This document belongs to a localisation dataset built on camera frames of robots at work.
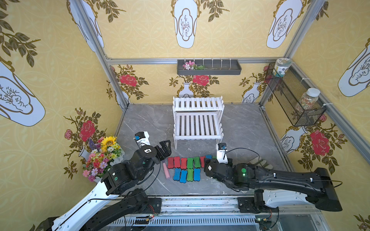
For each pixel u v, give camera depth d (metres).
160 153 0.56
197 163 0.86
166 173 0.83
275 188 0.46
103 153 0.76
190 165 0.88
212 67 0.92
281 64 0.85
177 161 0.90
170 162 0.89
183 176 0.82
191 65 0.88
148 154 0.47
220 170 0.51
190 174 0.83
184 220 0.70
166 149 0.58
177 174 0.84
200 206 0.75
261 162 0.88
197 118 0.97
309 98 0.65
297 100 0.71
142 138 0.57
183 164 0.87
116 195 0.43
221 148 0.62
